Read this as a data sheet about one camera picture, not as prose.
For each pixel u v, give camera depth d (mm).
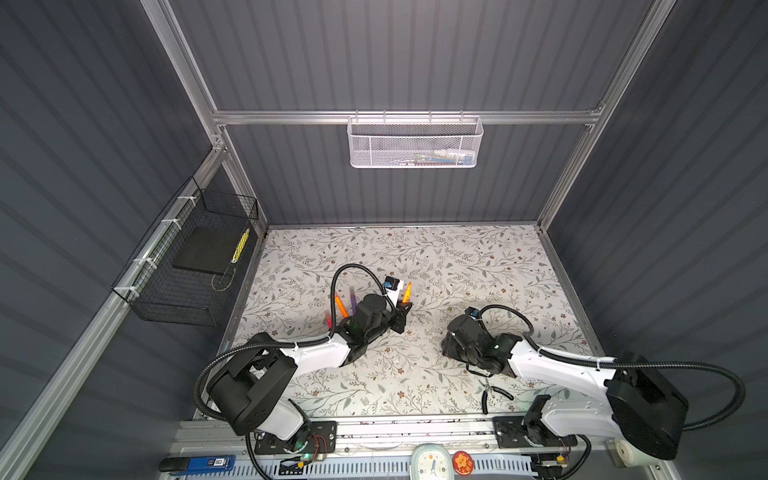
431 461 682
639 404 421
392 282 739
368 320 657
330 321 649
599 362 468
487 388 808
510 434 733
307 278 1053
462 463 694
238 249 762
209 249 752
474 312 793
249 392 434
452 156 909
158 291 668
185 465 668
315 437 723
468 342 665
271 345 484
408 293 825
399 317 754
